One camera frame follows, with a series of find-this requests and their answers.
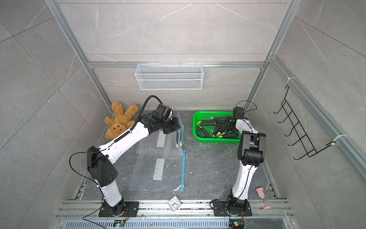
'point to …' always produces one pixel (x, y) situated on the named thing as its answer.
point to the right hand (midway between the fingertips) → (231, 124)
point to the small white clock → (174, 203)
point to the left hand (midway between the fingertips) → (184, 124)
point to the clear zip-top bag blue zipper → (173, 143)
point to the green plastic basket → (215, 126)
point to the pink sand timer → (265, 203)
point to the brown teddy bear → (122, 121)
